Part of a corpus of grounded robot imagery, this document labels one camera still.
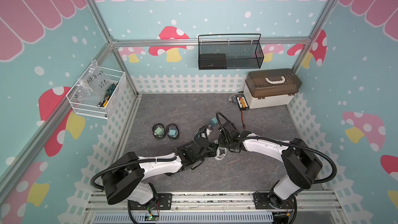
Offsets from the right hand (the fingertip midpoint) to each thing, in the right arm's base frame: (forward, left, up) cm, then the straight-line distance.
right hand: (219, 141), depth 91 cm
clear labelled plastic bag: (+13, +62, +33) cm, 72 cm away
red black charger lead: (+14, -18, -4) cm, 23 cm away
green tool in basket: (+10, +55, +31) cm, 64 cm away
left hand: (-7, +1, +5) cm, 9 cm away
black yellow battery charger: (+32, -19, -2) cm, 38 cm away
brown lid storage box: (+28, -33, +16) cm, 46 cm away
